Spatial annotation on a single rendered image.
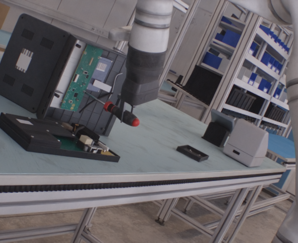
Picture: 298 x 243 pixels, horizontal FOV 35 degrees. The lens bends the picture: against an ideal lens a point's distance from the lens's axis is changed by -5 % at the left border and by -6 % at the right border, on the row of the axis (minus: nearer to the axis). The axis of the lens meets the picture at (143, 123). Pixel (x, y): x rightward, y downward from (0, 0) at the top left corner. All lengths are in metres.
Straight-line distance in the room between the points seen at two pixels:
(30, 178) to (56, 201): 0.14
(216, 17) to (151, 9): 3.61
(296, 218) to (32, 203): 0.53
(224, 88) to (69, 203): 2.91
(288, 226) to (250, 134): 0.86
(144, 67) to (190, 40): 7.45
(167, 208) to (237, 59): 1.27
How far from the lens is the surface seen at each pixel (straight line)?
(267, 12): 1.07
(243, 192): 2.29
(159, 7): 0.92
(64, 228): 2.67
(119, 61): 1.21
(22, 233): 2.43
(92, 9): 7.46
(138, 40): 0.94
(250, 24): 3.77
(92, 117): 1.23
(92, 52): 1.12
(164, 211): 3.91
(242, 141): 1.82
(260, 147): 1.81
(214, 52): 6.12
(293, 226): 1.00
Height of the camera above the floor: 1.26
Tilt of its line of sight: 9 degrees down
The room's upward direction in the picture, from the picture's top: 25 degrees clockwise
